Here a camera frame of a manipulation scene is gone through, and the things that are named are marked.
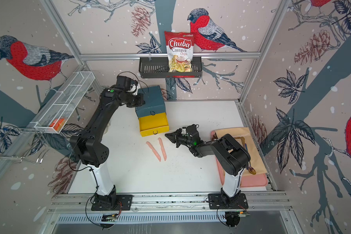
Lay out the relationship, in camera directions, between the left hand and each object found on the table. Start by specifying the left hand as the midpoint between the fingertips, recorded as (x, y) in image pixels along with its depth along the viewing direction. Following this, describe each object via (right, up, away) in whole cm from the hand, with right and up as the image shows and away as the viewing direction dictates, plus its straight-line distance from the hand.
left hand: (147, 98), depth 84 cm
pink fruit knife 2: (+8, -32, +9) cm, 35 cm away
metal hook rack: (-46, -21, -28) cm, 58 cm away
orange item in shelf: (-37, -13, -18) cm, 44 cm away
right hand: (+10, -21, +1) cm, 23 cm away
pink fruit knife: (+3, -33, +8) cm, 35 cm away
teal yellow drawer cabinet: (+2, -10, +5) cm, 11 cm away
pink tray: (+63, -47, -3) cm, 78 cm away
